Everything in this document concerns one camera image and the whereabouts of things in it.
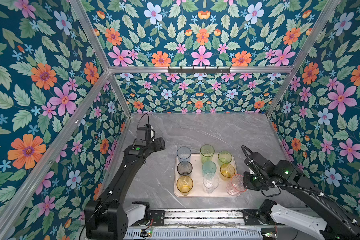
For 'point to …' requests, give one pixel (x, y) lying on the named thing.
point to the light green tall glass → (207, 151)
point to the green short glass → (224, 157)
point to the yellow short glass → (226, 171)
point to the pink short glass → (236, 185)
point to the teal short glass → (208, 167)
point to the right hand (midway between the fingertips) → (241, 184)
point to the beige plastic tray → (198, 190)
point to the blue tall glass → (184, 153)
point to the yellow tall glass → (184, 184)
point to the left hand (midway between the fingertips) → (160, 138)
